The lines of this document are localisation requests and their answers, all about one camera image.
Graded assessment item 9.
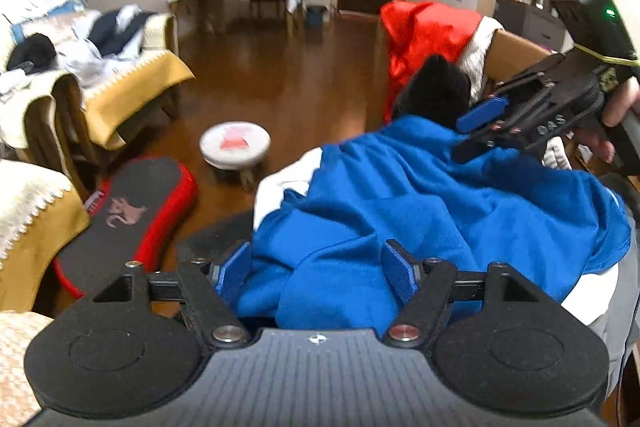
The black fleece garment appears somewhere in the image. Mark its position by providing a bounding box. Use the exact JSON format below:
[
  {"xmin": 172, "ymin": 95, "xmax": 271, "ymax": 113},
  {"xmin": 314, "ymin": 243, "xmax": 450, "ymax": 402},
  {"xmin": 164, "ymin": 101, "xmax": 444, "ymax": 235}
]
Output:
[{"xmin": 390, "ymin": 54, "xmax": 473, "ymax": 130}]

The round white stool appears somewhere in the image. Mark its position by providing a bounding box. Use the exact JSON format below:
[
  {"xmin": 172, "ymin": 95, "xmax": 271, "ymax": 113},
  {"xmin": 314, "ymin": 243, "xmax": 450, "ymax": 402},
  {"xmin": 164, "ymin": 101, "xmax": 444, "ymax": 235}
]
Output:
[{"xmin": 199, "ymin": 121, "xmax": 272, "ymax": 192}]

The navy garment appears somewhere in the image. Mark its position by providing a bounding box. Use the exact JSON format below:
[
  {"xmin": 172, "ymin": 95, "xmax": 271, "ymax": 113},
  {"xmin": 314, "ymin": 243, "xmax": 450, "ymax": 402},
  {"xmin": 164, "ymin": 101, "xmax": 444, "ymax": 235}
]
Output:
[{"xmin": 87, "ymin": 9, "xmax": 158, "ymax": 58}]

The blue garment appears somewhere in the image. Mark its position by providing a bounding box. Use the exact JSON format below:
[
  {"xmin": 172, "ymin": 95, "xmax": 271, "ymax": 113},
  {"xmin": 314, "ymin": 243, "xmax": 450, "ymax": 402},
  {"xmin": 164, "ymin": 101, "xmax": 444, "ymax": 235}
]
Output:
[{"xmin": 235, "ymin": 114, "xmax": 633, "ymax": 338}]

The pile of light clothes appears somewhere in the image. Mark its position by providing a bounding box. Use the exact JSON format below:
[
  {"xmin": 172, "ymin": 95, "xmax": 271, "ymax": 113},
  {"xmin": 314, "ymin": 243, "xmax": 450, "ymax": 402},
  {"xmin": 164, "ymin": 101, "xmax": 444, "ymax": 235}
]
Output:
[{"xmin": 0, "ymin": 0, "xmax": 166, "ymax": 92}]

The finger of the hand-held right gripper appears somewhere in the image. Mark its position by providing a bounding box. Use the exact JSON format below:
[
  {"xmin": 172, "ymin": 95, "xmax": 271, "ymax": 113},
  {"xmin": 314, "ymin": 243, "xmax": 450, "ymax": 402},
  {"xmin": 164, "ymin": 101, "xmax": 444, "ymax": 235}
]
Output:
[
  {"xmin": 452, "ymin": 119, "xmax": 536, "ymax": 165},
  {"xmin": 456, "ymin": 74, "xmax": 551, "ymax": 132}
]

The white knit garment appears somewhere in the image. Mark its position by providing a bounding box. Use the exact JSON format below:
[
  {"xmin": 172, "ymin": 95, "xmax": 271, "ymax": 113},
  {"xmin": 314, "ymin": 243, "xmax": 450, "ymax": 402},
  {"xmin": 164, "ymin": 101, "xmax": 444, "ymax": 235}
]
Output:
[{"xmin": 457, "ymin": 17, "xmax": 506, "ymax": 108}]

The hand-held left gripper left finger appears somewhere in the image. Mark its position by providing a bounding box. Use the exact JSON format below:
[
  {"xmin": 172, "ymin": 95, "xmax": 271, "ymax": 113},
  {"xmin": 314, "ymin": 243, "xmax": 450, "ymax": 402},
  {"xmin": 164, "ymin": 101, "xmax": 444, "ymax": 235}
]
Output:
[{"xmin": 94, "ymin": 241, "xmax": 252, "ymax": 349}]

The black cabinet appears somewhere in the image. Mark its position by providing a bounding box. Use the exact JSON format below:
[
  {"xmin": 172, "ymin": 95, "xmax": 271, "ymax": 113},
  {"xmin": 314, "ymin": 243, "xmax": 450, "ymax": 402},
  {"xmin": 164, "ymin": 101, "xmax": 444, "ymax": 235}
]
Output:
[{"xmin": 494, "ymin": 0, "xmax": 576, "ymax": 52}]

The red black floor mat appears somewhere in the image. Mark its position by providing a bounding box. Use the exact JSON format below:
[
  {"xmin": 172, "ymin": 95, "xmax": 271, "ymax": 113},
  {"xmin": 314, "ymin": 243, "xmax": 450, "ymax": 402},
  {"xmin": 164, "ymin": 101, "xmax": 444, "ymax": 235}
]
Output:
[{"xmin": 52, "ymin": 157, "xmax": 198, "ymax": 300}]

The blue waste bin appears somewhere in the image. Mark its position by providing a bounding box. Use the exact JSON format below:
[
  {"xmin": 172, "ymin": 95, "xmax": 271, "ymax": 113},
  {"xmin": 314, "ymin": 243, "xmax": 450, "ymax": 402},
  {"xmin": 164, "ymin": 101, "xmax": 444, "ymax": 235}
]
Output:
[{"xmin": 305, "ymin": 4, "xmax": 328, "ymax": 28}]

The black cloth bundle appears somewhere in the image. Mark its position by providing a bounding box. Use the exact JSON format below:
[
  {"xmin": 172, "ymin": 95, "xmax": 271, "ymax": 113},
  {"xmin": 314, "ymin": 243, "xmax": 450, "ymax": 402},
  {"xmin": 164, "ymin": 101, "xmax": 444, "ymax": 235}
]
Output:
[{"xmin": 6, "ymin": 33, "xmax": 57, "ymax": 70}]

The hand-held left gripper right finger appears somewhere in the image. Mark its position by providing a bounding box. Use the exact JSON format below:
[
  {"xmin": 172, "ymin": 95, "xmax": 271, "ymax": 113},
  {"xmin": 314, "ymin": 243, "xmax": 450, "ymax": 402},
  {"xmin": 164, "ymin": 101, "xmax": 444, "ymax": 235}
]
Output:
[{"xmin": 382, "ymin": 240, "xmax": 546, "ymax": 348}]

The wooden armchair cream yellow cover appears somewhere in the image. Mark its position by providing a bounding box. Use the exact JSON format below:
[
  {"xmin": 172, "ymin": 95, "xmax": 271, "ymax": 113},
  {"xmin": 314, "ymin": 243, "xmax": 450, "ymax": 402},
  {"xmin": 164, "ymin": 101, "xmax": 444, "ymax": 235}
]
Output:
[{"xmin": 0, "ymin": 0, "xmax": 197, "ymax": 188}]

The person's right hand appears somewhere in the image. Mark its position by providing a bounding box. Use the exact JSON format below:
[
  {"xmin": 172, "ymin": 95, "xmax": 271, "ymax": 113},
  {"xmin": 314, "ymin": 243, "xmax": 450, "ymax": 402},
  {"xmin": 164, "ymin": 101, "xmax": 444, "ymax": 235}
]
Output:
[{"xmin": 572, "ymin": 77, "xmax": 640, "ymax": 164}]

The red garment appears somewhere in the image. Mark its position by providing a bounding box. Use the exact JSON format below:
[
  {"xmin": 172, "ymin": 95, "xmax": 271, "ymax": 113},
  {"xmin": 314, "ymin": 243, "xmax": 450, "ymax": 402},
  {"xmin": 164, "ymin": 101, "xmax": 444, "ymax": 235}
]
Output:
[{"xmin": 379, "ymin": 1, "xmax": 483, "ymax": 122}]

